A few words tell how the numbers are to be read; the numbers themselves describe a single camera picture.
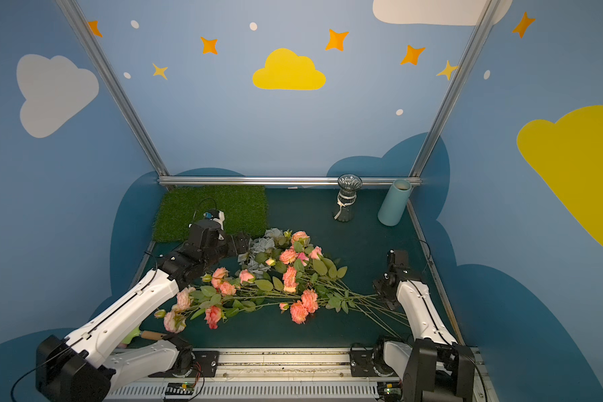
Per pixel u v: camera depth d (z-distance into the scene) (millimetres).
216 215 704
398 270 614
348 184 1013
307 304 800
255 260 883
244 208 1141
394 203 988
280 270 865
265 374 735
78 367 373
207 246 594
